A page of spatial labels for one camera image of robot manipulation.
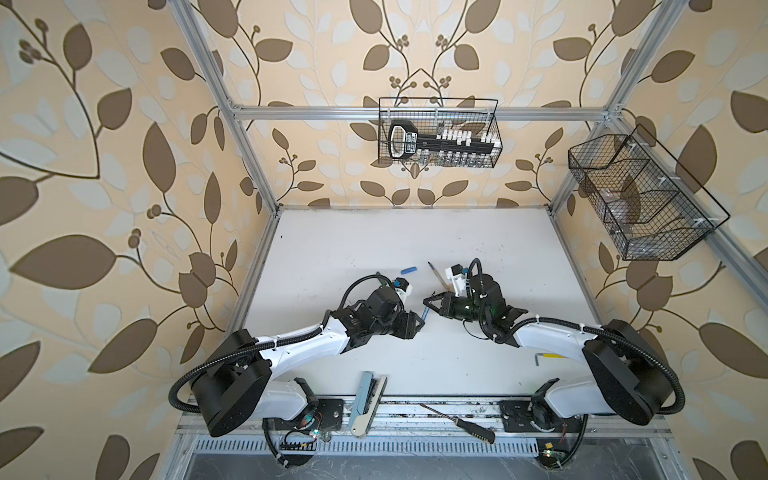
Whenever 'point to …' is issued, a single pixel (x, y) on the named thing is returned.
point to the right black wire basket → (652, 208)
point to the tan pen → (437, 275)
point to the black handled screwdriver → (475, 431)
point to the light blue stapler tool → (368, 400)
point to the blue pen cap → (408, 270)
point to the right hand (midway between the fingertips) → (425, 305)
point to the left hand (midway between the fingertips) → (420, 320)
